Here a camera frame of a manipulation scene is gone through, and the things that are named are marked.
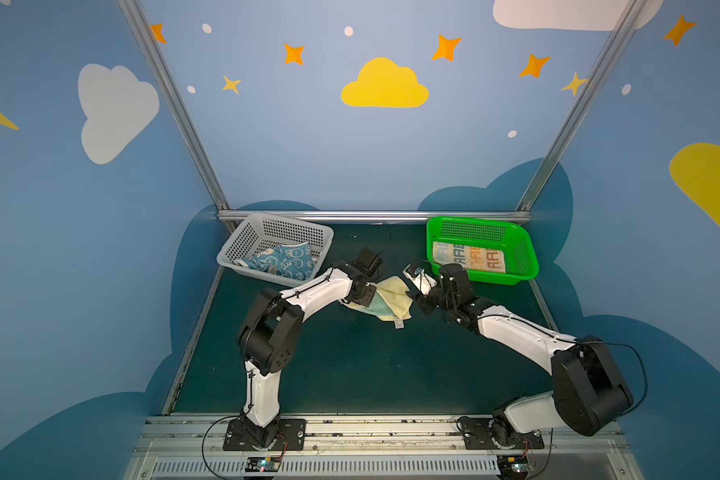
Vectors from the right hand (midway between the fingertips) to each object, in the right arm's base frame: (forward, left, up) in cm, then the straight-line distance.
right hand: (416, 282), depth 89 cm
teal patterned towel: (+15, +43, -10) cm, 47 cm away
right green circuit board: (-44, -23, -14) cm, 51 cm away
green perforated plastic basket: (+18, -40, -9) cm, 44 cm away
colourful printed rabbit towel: (+21, -23, -12) cm, 34 cm away
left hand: (-1, +16, -7) cm, 17 cm away
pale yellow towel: (-3, +7, -7) cm, 10 cm away
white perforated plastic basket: (+27, +57, -9) cm, 64 cm away
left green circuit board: (-46, +38, -12) cm, 61 cm away
